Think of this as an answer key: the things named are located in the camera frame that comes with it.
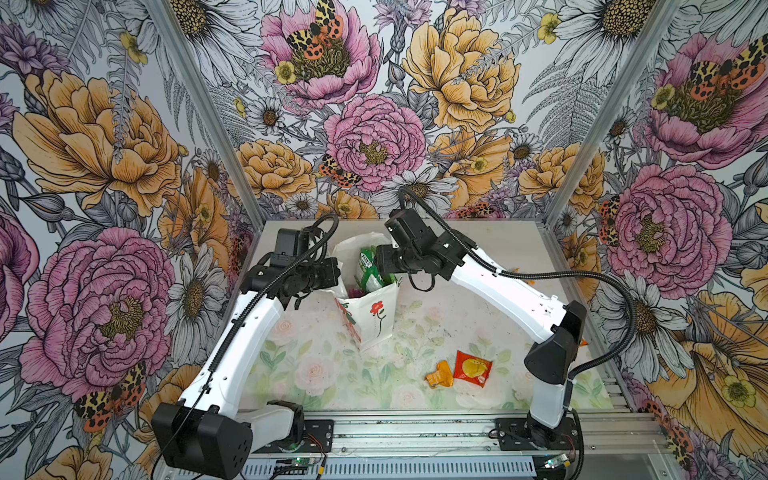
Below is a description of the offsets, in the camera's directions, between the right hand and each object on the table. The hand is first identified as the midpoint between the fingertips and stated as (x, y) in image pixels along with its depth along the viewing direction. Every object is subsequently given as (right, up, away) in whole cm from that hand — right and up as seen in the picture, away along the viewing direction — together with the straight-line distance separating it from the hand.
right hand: (387, 268), depth 76 cm
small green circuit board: (+39, -45, -5) cm, 60 cm away
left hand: (-12, -3, 0) cm, 13 cm away
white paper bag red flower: (-4, -11, -2) cm, 12 cm away
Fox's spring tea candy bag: (-5, -2, +3) cm, 6 cm away
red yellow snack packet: (+23, -28, +7) cm, 37 cm away
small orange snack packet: (+15, -30, +6) cm, 34 cm away
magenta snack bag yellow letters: (-9, -8, +10) cm, 16 cm away
